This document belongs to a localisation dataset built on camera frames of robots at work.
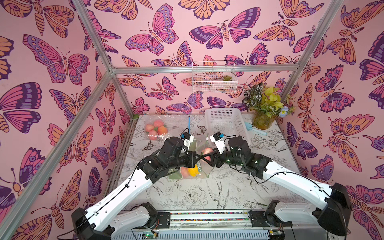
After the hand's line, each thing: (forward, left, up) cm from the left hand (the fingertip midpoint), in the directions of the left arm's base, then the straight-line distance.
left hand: (202, 156), depth 69 cm
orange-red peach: (+32, +27, -20) cm, 46 cm away
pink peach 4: (+34, +36, -19) cm, 53 cm away
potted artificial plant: (+39, -42, -3) cm, 57 cm away
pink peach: (+2, -2, +2) cm, 4 cm away
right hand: (+3, -2, -2) cm, 4 cm away
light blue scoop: (+39, -37, -24) cm, 59 cm away
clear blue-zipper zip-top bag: (+41, +18, -25) cm, 51 cm away
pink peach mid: (-1, +9, -15) cm, 18 cm away
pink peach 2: (+29, +33, -20) cm, 48 cm away
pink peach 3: (+37, +30, -19) cm, 51 cm away
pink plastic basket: (+43, -23, -24) cm, 54 cm away
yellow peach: (-2, +4, -12) cm, 13 cm away
